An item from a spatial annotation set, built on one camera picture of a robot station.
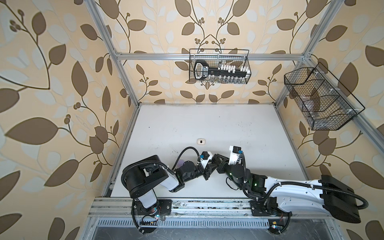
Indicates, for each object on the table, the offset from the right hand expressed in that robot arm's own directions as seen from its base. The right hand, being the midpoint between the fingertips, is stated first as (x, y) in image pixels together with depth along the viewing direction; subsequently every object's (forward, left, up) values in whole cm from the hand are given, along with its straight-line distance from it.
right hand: (215, 157), depth 76 cm
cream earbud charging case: (+17, +6, -13) cm, 22 cm away
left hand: (-1, -2, -4) cm, 5 cm away
